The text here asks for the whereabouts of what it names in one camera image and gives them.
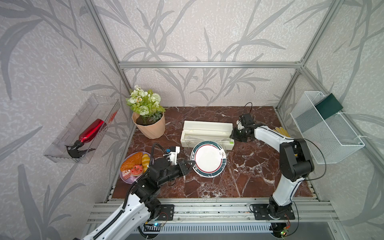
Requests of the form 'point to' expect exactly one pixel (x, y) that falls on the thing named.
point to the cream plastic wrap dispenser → (196, 131)
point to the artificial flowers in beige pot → (148, 114)
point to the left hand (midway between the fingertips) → (196, 165)
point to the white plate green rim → (210, 157)
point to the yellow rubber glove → (282, 131)
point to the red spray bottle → (88, 134)
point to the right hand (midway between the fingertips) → (231, 135)
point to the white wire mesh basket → (331, 141)
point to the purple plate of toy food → (133, 165)
